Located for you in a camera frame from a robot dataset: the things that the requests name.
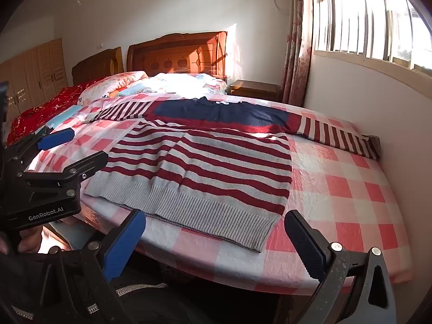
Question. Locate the carved orange wooden headboard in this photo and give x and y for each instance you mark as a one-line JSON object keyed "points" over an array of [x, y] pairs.
{"points": [[175, 55]]}

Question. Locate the person's dark jacket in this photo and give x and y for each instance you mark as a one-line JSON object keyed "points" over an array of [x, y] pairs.
{"points": [[152, 305]]}

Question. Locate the dark brown wooden headboard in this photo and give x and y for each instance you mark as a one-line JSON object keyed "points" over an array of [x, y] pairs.
{"points": [[98, 67]]}

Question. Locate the bed with pink checked sheet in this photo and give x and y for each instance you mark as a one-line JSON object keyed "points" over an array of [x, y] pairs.
{"points": [[337, 192]]}

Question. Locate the pink floral curtain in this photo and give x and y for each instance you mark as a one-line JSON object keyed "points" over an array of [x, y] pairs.
{"points": [[297, 50]]}

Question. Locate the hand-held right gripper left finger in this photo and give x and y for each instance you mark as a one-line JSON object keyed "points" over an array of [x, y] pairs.
{"points": [[124, 244]]}

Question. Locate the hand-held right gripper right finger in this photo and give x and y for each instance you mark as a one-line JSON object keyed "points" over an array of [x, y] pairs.
{"points": [[305, 246]]}

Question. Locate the wooden nightstand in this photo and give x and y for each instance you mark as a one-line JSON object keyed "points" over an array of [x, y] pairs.
{"points": [[254, 89]]}

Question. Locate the barred window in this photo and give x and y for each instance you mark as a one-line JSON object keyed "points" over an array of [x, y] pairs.
{"points": [[357, 17]]}

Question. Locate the light blue cloth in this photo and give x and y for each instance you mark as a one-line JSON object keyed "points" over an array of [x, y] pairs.
{"points": [[64, 117]]}

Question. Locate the pink floral pillow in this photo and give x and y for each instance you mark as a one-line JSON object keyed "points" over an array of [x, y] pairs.
{"points": [[111, 86]]}

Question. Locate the light wooden wardrobe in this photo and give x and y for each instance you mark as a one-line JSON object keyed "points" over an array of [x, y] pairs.
{"points": [[37, 71]]}

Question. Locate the red grey striped knit sweater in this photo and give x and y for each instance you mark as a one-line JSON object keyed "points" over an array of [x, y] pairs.
{"points": [[202, 168]]}

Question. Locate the white floral bedding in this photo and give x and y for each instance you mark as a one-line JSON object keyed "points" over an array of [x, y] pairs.
{"points": [[189, 82]]}

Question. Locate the person's left hand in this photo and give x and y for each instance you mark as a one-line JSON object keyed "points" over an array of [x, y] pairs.
{"points": [[29, 239]]}

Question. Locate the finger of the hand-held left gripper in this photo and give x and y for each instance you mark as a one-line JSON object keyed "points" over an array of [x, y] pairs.
{"points": [[86, 167], [57, 138]]}

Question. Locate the red patterned blanket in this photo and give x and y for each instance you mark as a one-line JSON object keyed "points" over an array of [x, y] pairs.
{"points": [[44, 108]]}

